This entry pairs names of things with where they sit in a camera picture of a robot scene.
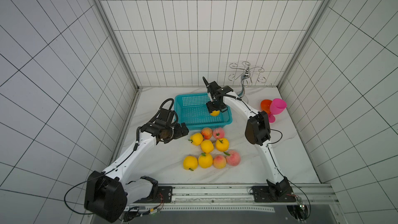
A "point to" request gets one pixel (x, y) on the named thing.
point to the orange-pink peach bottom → (219, 162)
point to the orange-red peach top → (207, 132)
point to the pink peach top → (218, 132)
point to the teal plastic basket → (192, 110)
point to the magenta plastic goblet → (277, 106)
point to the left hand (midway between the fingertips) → (180, 136)
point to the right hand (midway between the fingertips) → (216, 104)
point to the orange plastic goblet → (265, 106)
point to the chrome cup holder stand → (248, 72)
